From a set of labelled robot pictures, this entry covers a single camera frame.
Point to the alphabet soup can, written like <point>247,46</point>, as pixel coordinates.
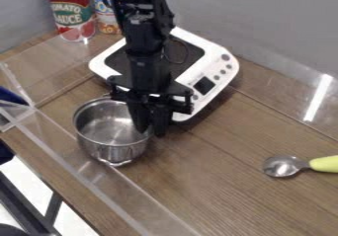
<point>107,24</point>

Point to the silver steel pot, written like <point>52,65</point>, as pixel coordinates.
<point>106,132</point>

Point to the spoon with yellow handle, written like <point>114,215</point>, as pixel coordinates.
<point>285,165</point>

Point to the clear acrylic barrier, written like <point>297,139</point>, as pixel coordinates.
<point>139,195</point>

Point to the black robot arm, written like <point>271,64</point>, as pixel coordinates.
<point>146,22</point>

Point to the dark blue object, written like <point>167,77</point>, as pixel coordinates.
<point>11,97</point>

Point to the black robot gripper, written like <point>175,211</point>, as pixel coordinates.
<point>146,86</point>

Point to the tomato sauce can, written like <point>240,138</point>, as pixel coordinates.
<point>73,18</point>

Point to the white and black induction stove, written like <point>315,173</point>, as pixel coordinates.
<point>202,65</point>

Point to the black table leg frame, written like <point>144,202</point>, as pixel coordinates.
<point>36,224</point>

